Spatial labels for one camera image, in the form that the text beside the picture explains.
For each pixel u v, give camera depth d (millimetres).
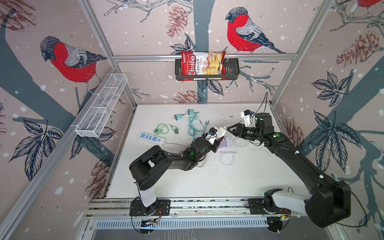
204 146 656
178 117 1104
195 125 1074
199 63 878
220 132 817
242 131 687
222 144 947
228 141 899
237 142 997
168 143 980
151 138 978
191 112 1136
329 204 385
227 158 917
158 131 1037
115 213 733
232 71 949
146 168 476
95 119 725
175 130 1008
